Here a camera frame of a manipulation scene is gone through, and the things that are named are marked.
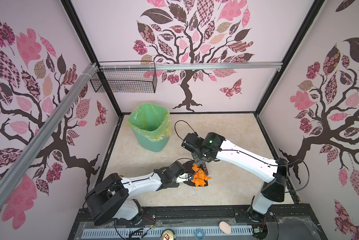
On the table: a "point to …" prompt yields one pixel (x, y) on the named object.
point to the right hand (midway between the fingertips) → (200, 155)
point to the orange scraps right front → (199, 178)
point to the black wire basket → (126, 77)
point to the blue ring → (196, 233)
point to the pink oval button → (224, 227)
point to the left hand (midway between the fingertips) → (174, 175)
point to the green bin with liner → (151, 125)
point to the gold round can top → (167, 234)
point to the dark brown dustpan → (190, 171)
